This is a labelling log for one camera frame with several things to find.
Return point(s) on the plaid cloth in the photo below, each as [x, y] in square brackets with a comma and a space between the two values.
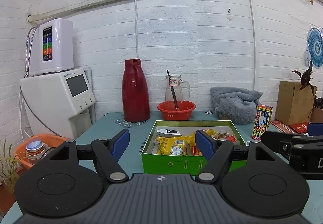
[282, 127]

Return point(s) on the glass pitcher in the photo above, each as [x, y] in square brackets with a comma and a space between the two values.
[181, 87]

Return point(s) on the red booklet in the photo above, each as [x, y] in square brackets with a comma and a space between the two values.
[300, 128]

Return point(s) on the red plastic basket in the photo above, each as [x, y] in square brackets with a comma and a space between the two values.
[182, 113]

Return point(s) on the green cardboard box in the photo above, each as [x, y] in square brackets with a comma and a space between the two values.
[191, 163]

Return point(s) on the red broad bean snack bag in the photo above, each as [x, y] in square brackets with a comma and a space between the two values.
[231, 138]

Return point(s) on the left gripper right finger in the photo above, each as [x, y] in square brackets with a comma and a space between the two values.
[217, 154]

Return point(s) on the white water purifier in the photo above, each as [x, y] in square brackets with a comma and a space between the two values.
[51, 48]

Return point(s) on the dark purple plant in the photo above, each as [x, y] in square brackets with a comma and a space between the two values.
[306, 77]

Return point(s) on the yellow juice carton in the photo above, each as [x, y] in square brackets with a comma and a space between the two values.
[262, 121]

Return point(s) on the red thermos jug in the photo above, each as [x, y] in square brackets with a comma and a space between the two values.
[135, 92]

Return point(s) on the grey fluffy blanket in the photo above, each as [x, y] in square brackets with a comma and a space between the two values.
[235, 104]

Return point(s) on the green potted grass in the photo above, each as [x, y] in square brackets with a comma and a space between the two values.
[9, 165]

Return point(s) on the clear wrapped brown snack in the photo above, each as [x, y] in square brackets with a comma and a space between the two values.
[222, 136]

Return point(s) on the orange plastic basin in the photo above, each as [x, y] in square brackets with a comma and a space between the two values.
[20, 150]

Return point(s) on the white cartoon snack bag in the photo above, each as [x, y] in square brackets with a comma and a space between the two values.
[168, 133]

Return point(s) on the stacked bowls in basin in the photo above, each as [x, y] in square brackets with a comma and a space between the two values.
[35, 149]

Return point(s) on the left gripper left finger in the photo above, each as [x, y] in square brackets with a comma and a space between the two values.
[107, 153]

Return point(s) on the yellow round-logo snack bag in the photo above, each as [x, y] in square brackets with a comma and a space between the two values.
[211, 132]

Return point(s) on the black straw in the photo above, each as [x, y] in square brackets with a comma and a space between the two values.
[172, 91]

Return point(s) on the brown cardboard box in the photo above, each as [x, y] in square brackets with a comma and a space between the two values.
[295, 102]

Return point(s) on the white water dispenser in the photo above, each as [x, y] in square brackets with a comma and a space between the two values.
[59, 103]

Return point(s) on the blue paper fan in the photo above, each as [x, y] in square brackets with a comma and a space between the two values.
[313, 53]

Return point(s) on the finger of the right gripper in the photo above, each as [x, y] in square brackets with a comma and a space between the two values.
[315, 129]
[272, 139]

